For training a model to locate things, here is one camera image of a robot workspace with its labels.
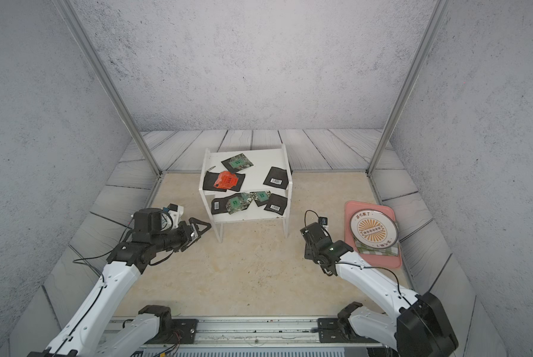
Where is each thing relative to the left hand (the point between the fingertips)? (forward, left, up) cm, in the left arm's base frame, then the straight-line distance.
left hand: (208, 230), depth 75 cm
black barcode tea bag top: (+11, -23, +13) cm, 29 cm away
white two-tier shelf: (+9, -13, +13) cm, 20 cm away
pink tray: (+22, -59, -20) cm, 66 cm away
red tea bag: (+11, -6, +13) cm, 18 cm away
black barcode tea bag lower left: (+14, -1, -4) cm, 14 cm away
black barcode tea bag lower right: (+13, -23, -4) cm, 27 cm away
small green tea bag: (+17, -17, -4) cm, 24 cm away
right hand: (-1, -38, -12) cm, 40 cm away
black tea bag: (+13, -2, +12) cm, 18 cm away
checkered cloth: (0, -69, -18) cm, 71 cm away
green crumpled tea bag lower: (+14, -9, -3) cm, 17 cm away
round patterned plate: (+10, -65, -18) cm, 68 cm away
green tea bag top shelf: (+20, -10, +13) cm, 25 cm away
